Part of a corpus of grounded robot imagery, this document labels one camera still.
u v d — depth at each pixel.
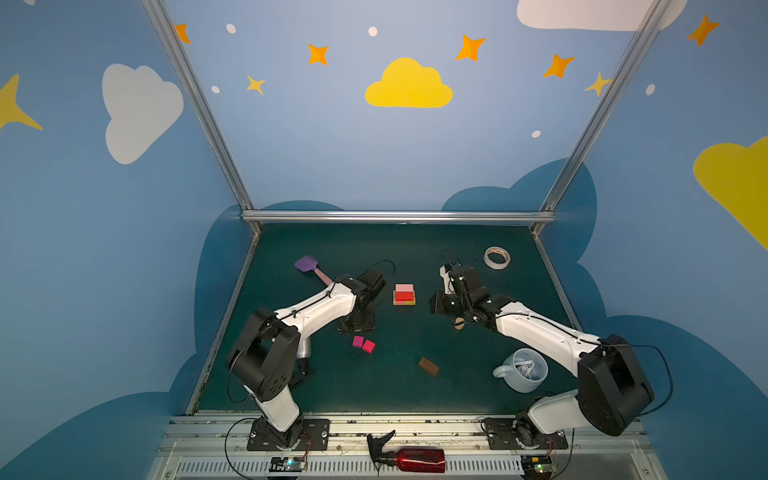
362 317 0.75
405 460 0.68
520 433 0.67
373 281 0.73
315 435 0.75
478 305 0.66
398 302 0.98
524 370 0.84
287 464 0.70
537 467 0.71
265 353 0.46
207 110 0.86
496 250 1.15
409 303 0.98
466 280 0.66
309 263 1.08
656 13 0.69
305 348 0.86
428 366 0.85
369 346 0.89
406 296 0.97
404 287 0.98
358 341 0.90
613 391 0.43
